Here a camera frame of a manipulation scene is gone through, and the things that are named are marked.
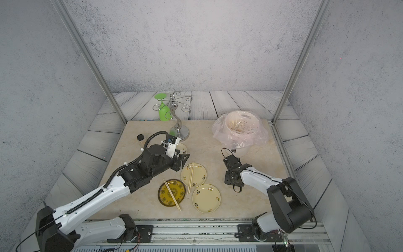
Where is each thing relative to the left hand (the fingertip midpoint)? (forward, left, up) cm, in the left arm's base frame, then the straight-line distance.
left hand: (187, 154), depth 73 cm
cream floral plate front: (-12, -8, -24) cm, 28 cm away
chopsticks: (-10, +10, -24) cm, 28 cm away
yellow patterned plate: (-7, +7, -25) cm, 27 cm away
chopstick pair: (-6, +1, -23) cm, 24 cm away
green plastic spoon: (+37, +17, -5) cm, 41 cm away
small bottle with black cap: (+23, +32, -15) cm, 42 cm away
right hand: (-2, -23, -24) cm, 33 cm away
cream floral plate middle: (+1, -5, -24) cm, 24 cm away
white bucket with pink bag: (+14, -25, -1) cm, 29 cm away
